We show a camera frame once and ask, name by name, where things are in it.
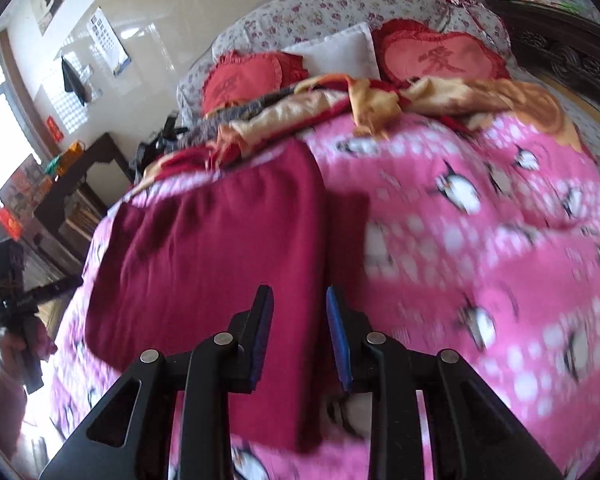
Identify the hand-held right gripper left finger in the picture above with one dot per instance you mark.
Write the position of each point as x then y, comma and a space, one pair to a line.
264, 340

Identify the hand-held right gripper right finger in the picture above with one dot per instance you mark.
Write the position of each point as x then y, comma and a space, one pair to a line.
337, 340

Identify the maroon sweater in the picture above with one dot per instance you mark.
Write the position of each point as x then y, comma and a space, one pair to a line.
220, 260

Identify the person's left forearm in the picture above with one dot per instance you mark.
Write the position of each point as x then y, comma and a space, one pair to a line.
2, 410

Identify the person's left hand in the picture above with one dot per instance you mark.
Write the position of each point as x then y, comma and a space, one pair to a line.
12, 355

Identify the dark wooden side table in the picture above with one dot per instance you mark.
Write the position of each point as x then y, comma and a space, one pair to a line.
80, 195

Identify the yellow green plastic item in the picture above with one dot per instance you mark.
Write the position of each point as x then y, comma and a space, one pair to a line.
65, 160

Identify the window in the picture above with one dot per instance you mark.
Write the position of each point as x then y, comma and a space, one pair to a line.
0, 125

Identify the pink penguin print blanket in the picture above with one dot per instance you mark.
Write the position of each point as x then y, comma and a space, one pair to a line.
480, 260

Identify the black object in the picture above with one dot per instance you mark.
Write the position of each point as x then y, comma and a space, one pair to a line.
155, 150

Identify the black hanging cloth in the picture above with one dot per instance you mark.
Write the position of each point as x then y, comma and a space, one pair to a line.
74, 80

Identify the red heart-shaped pillow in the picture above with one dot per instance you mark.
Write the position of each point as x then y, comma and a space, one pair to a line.
240, 80
430, 55

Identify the white pillow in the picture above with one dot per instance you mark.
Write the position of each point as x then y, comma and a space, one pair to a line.
340, 52

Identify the orange patterned blanket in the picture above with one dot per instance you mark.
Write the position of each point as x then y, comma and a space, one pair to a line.
535, 105

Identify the dark carved wooden cabinet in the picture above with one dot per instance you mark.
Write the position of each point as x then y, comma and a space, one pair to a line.
555, 40

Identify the red wall sign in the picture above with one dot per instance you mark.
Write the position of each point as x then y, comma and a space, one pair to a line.
53, 129

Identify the wall calendar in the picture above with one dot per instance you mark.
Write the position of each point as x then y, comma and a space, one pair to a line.
107, 40

